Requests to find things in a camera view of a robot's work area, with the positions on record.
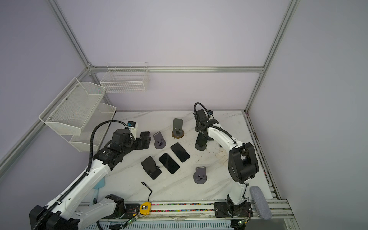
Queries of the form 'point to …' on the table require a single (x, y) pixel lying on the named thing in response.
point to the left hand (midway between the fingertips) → (142, 140)
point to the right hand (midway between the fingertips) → (200, 128)
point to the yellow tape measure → (145, 208)
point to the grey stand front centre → (200, 176)
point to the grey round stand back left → (159, 143)
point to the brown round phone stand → (178, 132)
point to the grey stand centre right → (200, 147)
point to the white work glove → (221, 155)
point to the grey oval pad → (261, 203)
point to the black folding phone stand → (151, 168)
